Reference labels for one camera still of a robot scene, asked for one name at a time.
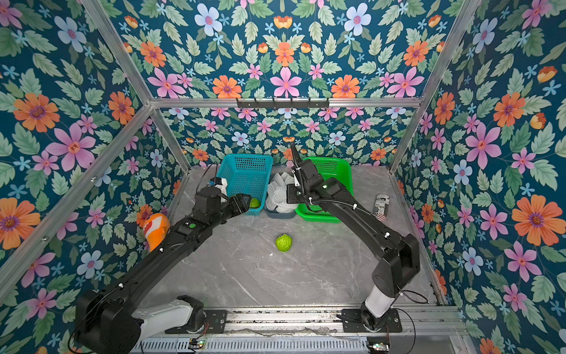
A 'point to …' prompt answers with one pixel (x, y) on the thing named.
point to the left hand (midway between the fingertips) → (248, 197)
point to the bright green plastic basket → (336, 167)
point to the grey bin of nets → (273, 214)
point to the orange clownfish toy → (155, 228)
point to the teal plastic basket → (246, 174)
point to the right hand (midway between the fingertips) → (295, 188)
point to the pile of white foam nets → (276, 196)
